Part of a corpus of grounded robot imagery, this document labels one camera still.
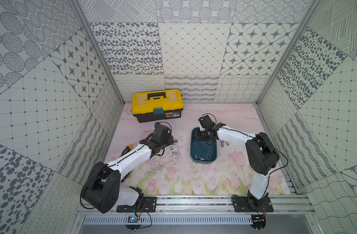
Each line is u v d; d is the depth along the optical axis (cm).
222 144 95
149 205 73
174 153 91
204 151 92
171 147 95
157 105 98
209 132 71
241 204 75
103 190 41
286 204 76
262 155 50
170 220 70
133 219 72
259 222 73
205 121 76
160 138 66
